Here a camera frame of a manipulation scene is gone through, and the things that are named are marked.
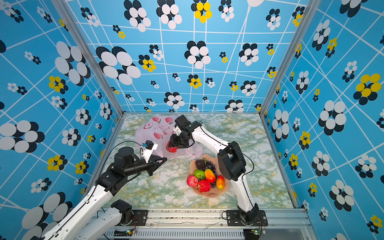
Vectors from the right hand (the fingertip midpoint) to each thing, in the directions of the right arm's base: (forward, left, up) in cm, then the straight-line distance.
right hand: (172, 146), depth 89 cm
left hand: (-14, 0, +11) cm, 18 cm away
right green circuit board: (-42, -41, -12) cm, 59 cm away
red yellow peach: (-20, -27, -5) cm, 34 cm away
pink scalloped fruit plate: (-24, -24, -9) cm, 35 cm away
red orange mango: (-18, -22, -1) cm, 28 cm away
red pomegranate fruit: (-3, 0, +2) cm, 4 cm away
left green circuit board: (-42, +20, -12) cm, 48 cm away
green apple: (-16, -16, -3) cm, 23 cm away
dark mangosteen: (-10, -16, -3) cm, 20 cm away
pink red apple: (-21, -12, -1) cm, 24 cm away
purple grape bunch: (-10, -22, -4) cm, 25 cm away
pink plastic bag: (+9, +9, +5) cm, 14 cm away
